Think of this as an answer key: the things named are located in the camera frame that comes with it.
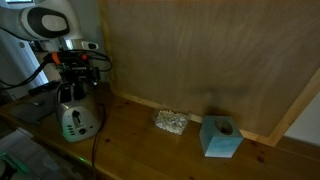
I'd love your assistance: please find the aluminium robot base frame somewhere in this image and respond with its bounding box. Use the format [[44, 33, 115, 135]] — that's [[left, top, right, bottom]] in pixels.
[[0, 146, 33, 180]]

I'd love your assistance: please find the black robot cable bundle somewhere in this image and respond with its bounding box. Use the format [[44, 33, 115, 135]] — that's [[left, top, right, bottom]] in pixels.
[[0, 49, 113, 91]]

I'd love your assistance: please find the grey metal toaster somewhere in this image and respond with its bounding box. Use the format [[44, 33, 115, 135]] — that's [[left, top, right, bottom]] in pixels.
[[55, 82, 102, 144]]

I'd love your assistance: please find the black toaster power cord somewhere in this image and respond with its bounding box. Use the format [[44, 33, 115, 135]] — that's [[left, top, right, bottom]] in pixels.
[[90, 101, 108, 180]]

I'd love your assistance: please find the flat grey mat with knob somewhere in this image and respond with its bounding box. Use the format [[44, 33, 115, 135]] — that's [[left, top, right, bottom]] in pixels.
[[9, 89, 58, 126]]

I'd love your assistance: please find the blue tissue box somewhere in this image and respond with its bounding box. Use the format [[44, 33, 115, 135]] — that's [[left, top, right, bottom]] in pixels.
[[198, 114, 245, 159]]

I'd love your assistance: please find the long black bar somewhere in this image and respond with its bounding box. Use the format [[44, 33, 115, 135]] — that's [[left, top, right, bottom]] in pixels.
[[27, 80, 61, 97]]

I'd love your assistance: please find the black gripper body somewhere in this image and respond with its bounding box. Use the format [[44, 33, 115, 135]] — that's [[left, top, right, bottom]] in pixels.
[[53, 59, 102, 87]]

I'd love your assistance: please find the large wooden board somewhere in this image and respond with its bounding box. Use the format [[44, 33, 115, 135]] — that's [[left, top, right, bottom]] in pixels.
[[97, 0, 320, 148]]

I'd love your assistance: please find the clear box of white pebbles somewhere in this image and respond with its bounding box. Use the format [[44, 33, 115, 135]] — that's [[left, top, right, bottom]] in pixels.
[[151, 107, 191, 136]]

